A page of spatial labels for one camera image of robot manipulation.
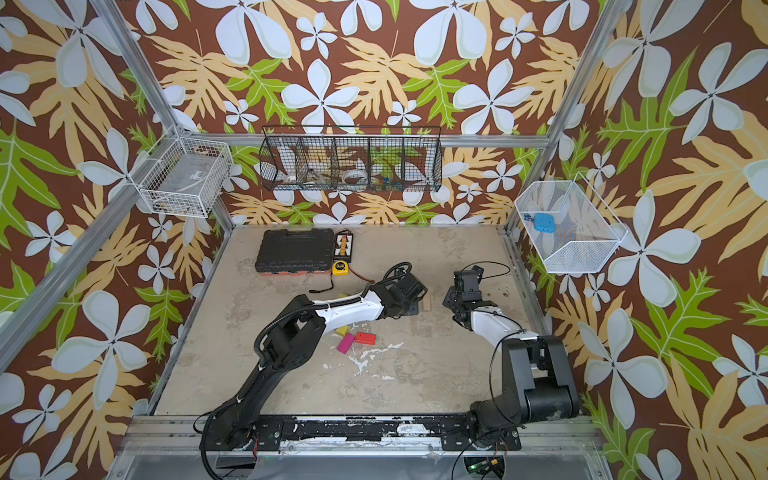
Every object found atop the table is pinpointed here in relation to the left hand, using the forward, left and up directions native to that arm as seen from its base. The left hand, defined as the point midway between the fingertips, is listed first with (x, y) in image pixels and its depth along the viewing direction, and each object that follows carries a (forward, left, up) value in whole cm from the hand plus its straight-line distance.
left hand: (413, 301), depth 97 cm
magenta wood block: (-14, +22, -2) cm, 26 cm away
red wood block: (-12, +16, -2) cm, 20 cm away
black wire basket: (+37, +23, +29) cm, 52 cm away
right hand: (+1, -13, +4) cm, 13 cm away
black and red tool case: (+21, +47, -1) cm, 52 cm away
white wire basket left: (+24, +69, +32) cm, 80 cm away
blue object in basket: (+13, -37, +24) cm, 46 cm away
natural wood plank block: (0, -5, -2) cm, 5 cm away
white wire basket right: (+4, -43, +29) cm, 52 cm away
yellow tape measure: (+13, +25, 0) cm, 28 cm away
